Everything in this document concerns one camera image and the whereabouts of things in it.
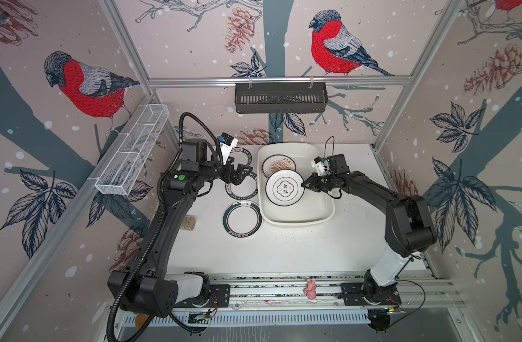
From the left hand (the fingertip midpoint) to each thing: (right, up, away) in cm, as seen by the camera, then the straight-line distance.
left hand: (244, 159), depth 72 cm
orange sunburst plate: (+13, 0, +40) cm, 43 cm away
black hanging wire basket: (+14, +31, +32) cm, 47 cm away
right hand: (+24, -9, +20) cm, 33 cm away
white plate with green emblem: (+15, -12, +21) cm, 29 cm away
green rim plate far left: (-7, +2, +46) cm, 46 cm away
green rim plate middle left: (-3, -14, +32) cm, 36 cm away
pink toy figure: (+23, -46, +1) cm, 51 cm away
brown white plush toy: (-35, -54, -2) cm, 64 cm away
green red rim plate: (-3, -27, +22) cm, 35 cm away
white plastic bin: (+30, -22, +26) cm, 46 cm away
